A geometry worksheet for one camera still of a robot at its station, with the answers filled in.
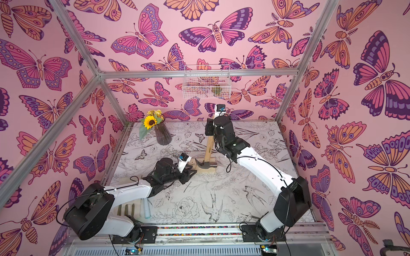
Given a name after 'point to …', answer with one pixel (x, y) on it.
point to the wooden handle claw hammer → (206, 164)
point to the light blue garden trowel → (147, 209)
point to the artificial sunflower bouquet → (152, 118)
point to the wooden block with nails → (196, 168)
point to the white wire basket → (206, 81)
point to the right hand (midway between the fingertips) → (212, 117)
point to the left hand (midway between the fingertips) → (195, 168)
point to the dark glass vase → (163, 134)
